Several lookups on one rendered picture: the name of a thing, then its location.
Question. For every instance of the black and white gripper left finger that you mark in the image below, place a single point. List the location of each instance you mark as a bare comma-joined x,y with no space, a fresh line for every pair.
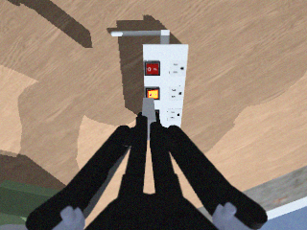
70,207

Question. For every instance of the white power strip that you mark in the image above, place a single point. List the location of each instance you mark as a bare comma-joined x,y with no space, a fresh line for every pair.
164,75

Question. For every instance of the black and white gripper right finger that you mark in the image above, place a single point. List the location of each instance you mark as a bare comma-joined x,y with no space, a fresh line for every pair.
229,208

